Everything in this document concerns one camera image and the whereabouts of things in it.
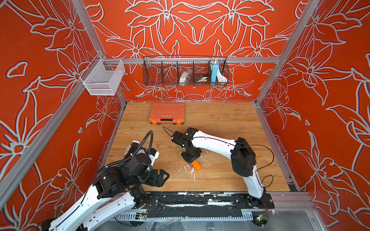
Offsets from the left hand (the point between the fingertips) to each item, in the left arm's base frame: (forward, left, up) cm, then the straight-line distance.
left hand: (163, 174), depth 65 cm
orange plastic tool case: (+49, +7, -13) cm, 51 cm away
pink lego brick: (+11, -13, -15) cm, 23 cm away
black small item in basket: (+54, -17, +16) cm, 58 cm away
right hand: (+12, -11, -12) cm, 21 cm away
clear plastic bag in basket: (+57, -7, +14) cm, 59 cm away
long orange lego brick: (+10, -16, -12) cm, 22 cm away
